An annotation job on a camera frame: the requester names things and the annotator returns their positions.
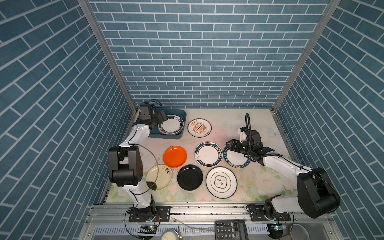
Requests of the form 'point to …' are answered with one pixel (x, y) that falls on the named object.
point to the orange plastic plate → (175, 156)
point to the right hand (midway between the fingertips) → (228, 142)
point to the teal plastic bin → (155, 133)
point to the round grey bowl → (298, 231)
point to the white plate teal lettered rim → (235, 159)
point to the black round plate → (190, 177)
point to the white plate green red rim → (173, 119)
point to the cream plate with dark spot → (159, 177)
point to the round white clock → (170, 234)
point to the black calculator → (230, 230)
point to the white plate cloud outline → (221, 182)
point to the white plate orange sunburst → (199, 127)
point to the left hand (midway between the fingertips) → (160, 115)
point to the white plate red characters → (170, 129)
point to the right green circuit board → (278, 226)
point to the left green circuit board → (148, 229)
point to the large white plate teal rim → (208, 154)
